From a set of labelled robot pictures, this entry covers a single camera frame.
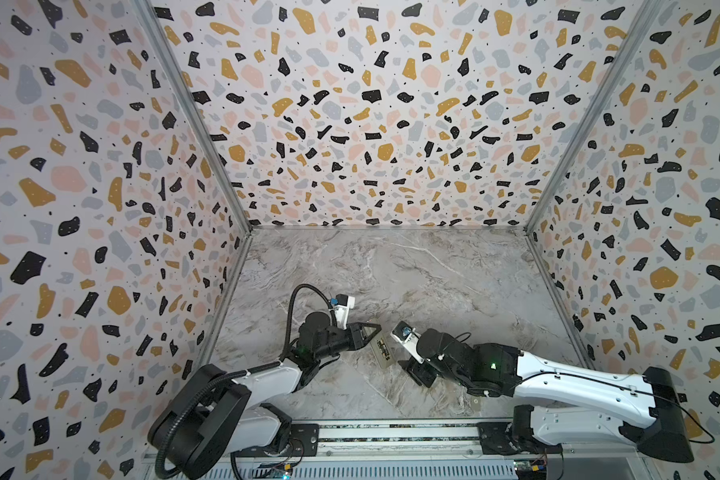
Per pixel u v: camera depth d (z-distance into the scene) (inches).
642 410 16.2
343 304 30.4
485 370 19.9
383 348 31.4
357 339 28.9
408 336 24.2
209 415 16.7
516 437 25.7
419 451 28.8
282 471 27.7
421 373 24.7
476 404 31.4
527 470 28.2
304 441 28.9
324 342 26.8
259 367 21.2
